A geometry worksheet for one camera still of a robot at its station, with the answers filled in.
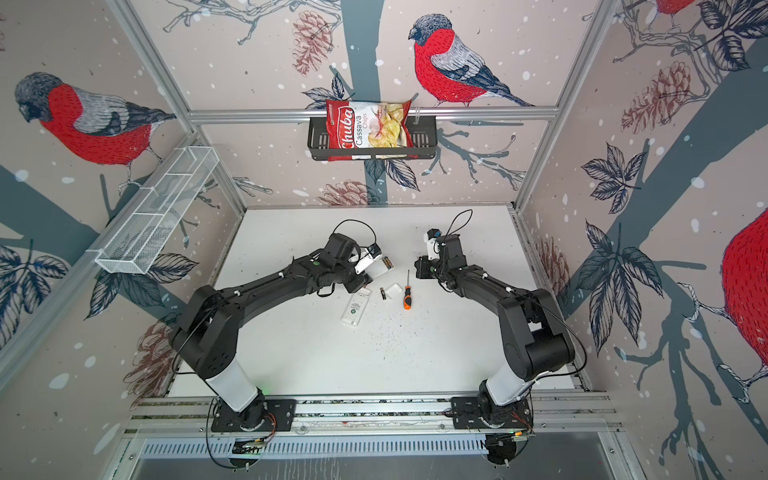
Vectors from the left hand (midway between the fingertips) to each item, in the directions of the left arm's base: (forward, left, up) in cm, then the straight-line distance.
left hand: (365, 271), depth 89 cm
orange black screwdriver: (-5, -13, -9) cm, 17 cm away
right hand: (+3, -15, -3) cm, 16 cm away
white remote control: (-7, +4, -10) cm, 13 cm away
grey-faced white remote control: (-2, -3, +12) cm, 12 cm away
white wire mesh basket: (-5, +54, +19) cm, 58 cm away
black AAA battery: (-1, -5, -10) cm, 12 cm away
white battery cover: (-1, -9, -10) cm, 14 cm away
